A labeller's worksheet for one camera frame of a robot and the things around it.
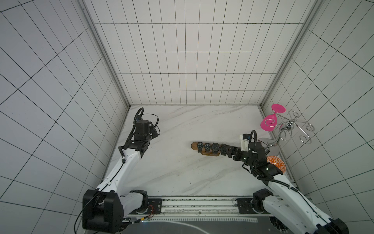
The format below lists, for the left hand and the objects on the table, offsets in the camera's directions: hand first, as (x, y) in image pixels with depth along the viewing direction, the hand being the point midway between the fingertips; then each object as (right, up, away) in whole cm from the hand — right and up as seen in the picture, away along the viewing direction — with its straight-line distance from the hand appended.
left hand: (152, 131), depth 84 cm
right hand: (+45, -8, -2) cm, 46 cm away
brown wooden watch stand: (+25, -10, +3) cm, 27 cm away
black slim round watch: (+29, -9, +2) cm, 30 cm away
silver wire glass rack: (+73, +3, -10) cm, 74 cm away
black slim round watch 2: (+33, -10, +1) cm, 35 cm away
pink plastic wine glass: (+65, +5, -8) cm, 66 cm away
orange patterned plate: (+76, -19, +1) cm, 78 cm away
